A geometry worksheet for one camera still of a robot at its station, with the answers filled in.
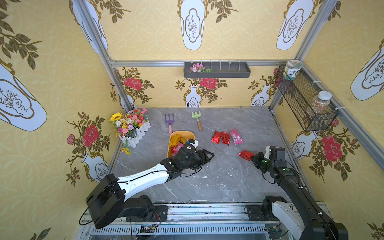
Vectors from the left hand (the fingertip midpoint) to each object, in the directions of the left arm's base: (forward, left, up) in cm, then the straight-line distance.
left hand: (208, 155), depth 79 cm
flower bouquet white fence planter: (+20, +45, 0) cm, 49 cm away
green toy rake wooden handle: (+41, +3, -16) cm, 44 cm away
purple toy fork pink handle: (+37, +25, -16) cm, 47 cm away
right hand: (+2, -26, -6) cm, 27 cm away
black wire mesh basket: (+33, -58, +14) cm, 68 cm away
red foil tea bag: (+19, -9, -12) cm, 24 cm away
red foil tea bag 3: (+3, -23, -8) cm, 25 cm away
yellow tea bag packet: (+15, +19, -8) cm, 25 cm away
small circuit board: (-30, +31, -18) cm, 46 cm away
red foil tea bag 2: (+18, -15, -12) cm, 26 cm away
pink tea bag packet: (+19, -21, -11) cm, 31 cm away
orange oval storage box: (+20, +9, -11) cm, 25 cm away
